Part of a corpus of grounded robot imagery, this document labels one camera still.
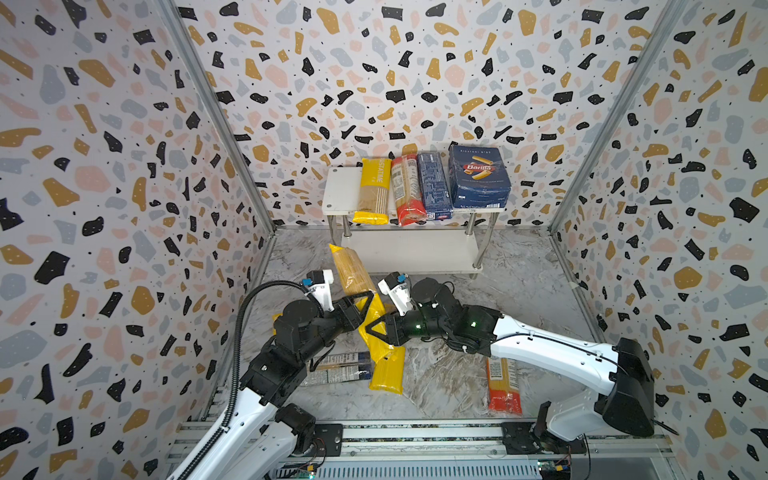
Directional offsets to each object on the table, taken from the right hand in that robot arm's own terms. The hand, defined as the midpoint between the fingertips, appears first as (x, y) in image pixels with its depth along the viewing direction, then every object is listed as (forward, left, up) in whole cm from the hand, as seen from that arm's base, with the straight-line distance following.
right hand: (363, 328), depth 65 cm
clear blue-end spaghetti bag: (-1, +10, -24) cm, 26 cm away
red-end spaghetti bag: (-8, -35, -24) cm, 43 cm away
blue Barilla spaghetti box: (+30, -17, +10) cm, 36 cm away
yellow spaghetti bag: (+34, -1, +10) cm, 35 cm away
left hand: (+6, -2, +4) cm, 7 cm away
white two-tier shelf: (+42, -10, -24) cm, 49 cm away
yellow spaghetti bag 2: (+9, +2, +4) cm, 10 cm away
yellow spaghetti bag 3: (-2, -5, -24) cm, 24 cm away
